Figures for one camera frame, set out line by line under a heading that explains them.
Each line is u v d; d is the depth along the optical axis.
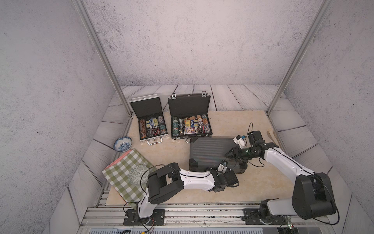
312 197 0.42
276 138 1.05
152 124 1.11
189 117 1.14
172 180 0.51
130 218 0.73
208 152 0.87
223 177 0.66
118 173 0.88
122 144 1.00
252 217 0.71
